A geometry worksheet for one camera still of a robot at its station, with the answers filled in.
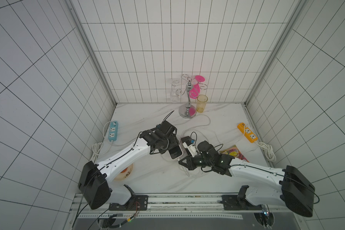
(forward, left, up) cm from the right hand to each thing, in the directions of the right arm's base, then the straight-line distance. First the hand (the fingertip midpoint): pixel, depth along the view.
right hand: (176, 164), depth 74 cm
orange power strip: (+28, -49, -11) cm, 58 cm away
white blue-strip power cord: (+13, +54, -11) cm, 57 cm away
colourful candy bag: (+15, -36, -11) cm, 41 cm away
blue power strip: (+25, +47, -9) cm, 54 cm away
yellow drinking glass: (+49, -16, 0) cm, 51 cm away
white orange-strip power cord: (+16, -57, -9) cm, 60 cm away
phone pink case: (+21, -6, -9) cm, 24 cm away
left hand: (+9, +3, +2) cm, 9 cm away
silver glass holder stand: (+48, -6, -11) cm, 50 cm away
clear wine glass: (+48, +4, +5) cm, 49 cm away
